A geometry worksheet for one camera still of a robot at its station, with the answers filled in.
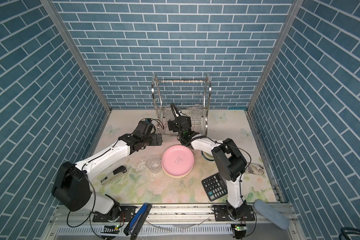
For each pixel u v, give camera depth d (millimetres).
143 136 654
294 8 709
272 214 726
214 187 808
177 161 911
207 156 849
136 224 715
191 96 1153
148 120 771
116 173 822
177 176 845
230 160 510
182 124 702
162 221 737
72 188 422
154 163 926
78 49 869
